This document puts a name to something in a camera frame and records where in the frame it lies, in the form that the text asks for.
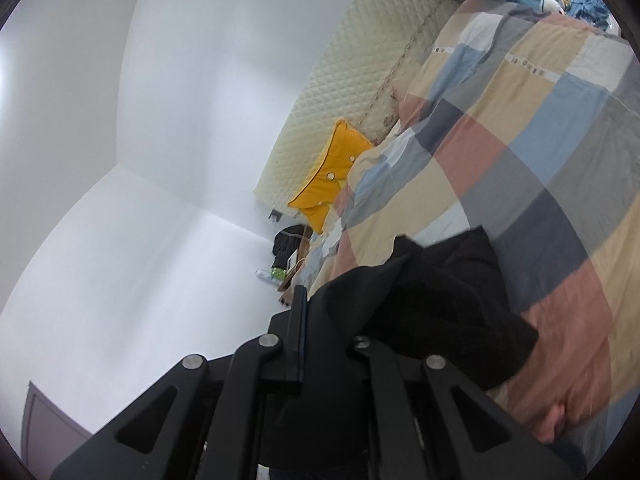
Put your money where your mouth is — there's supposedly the black puffer jacket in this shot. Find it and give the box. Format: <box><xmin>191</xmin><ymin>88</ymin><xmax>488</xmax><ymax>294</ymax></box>
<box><xmin>310</xmin><ymin>228</ymin><xmax>538</xmax><ymax>390</ymax></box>

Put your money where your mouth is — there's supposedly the white spray bottle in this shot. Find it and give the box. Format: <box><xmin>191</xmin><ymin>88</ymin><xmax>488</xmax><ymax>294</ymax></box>
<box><xmin>255</xmin><ymin>269</ymin><xmax>282</xmax><ymax>287</ymax></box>

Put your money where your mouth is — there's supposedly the green drink carton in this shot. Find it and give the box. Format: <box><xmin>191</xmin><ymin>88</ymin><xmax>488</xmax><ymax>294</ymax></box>
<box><xmin>270</xmin><ymin>266</ymin><xmax>288</xmax><ymax>282</ymax></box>

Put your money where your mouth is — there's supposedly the white box on nightstand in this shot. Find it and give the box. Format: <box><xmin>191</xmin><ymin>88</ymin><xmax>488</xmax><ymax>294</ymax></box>
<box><xmin>286</xmin><ymin>249</ymin><xmax>300</xmax><ymax>271</ymax></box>

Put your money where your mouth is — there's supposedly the black bag on nightstand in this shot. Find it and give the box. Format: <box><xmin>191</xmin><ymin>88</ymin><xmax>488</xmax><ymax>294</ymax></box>
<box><xmin>272</xmin><ymin>224</ymin><xmax>307</xmax><ymax>269</ymax></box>

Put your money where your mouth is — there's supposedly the wooden nightstand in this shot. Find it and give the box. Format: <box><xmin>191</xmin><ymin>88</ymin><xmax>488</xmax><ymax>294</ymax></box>
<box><xmin>271</xmin><ymin>224</ymin><xmax>312</xmax><ymax>307</ymax></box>

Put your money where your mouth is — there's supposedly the yellow crown cushion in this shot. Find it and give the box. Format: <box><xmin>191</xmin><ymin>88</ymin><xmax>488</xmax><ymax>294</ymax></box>
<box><xmin>288</xmin><ymin>118</ymin><xmax>374</xmax><ymax>233</ymax></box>

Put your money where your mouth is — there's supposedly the grey door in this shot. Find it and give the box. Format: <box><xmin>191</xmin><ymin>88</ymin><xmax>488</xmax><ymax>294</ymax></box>
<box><xmin>21</xmin><ymin>382</ymin><xmax>92</xmax><ymax>479</ymax></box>

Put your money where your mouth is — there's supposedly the floral cream pillow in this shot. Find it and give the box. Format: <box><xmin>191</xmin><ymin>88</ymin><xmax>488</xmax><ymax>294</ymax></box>
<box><xmin>363</xmin><ymin>58</ymin><xmax>422</xmax><ymax>145</ymax></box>

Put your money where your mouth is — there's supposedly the cream quilted headboard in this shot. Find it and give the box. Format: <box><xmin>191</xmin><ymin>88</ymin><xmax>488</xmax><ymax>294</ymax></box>
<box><xmin>254</xmin><ymin>0</ymin><xmax>458</xmax><ymax>214</ymax></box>

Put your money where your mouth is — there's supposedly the colourful patchwork quilt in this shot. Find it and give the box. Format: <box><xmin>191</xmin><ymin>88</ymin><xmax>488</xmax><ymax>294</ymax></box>
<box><xmin>302</xmin><ymin>0</ymin><xmax>639</xmax><ymax>465</ymax></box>

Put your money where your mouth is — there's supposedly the blue cloth on stool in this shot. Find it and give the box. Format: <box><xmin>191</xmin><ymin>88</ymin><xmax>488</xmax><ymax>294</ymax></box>
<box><xmin>566</xmin><ymin>0</ymin><xmax>611</xmax><ymax>32</ymax></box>

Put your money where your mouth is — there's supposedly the dark wall socket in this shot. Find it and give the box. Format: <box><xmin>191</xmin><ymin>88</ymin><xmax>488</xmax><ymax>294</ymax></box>
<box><xmin>269</xmin><ymin>209</ymin><xmax>282</xmax><ymax>221</ymax></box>

